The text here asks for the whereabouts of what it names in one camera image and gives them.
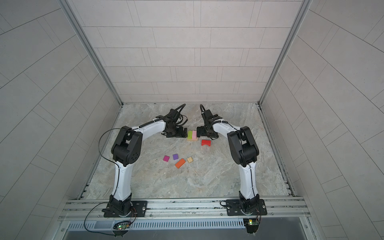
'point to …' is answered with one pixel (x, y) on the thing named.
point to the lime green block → (190, 135)
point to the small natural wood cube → (190, 159)
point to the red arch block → (204, 142)
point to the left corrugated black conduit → (183, 106)
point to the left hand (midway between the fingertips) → (186, 132)
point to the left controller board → (122, 225)
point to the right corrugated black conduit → (203, 109)
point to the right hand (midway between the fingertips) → (203, 134)
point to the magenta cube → (166, 158)
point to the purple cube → (175, 156)
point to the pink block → (194, 136)
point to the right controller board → (252, 225)
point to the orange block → (180, 163)
